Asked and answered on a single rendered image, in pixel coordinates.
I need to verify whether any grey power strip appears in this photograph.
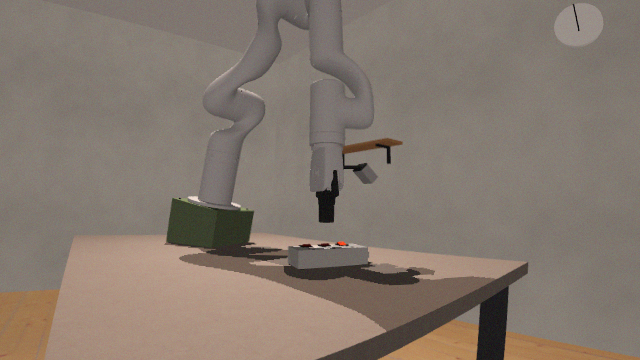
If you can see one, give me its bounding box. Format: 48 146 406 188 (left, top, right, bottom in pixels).
288 242 369 270

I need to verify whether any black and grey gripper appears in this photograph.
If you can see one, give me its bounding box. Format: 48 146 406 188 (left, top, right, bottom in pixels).
309 145 344 223

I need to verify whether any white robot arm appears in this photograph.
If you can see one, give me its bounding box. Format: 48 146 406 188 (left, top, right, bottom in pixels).
188 0 374 210

